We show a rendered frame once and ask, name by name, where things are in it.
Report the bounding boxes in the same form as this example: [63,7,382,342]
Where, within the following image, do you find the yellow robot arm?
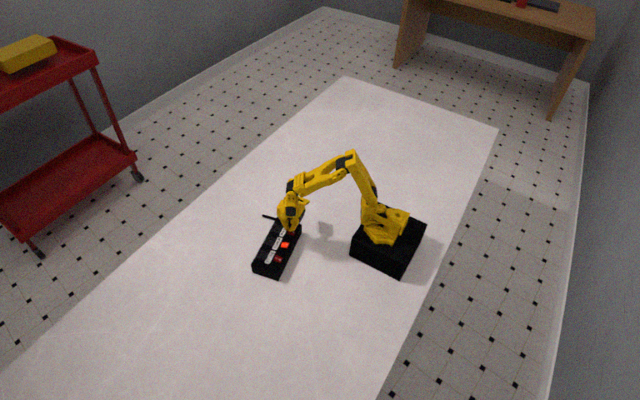
[283,149,408,246]

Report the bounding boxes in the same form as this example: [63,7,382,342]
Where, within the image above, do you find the black power strip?
[251,214,302,281]

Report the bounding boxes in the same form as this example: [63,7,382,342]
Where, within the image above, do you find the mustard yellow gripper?
[277,197,310,232]

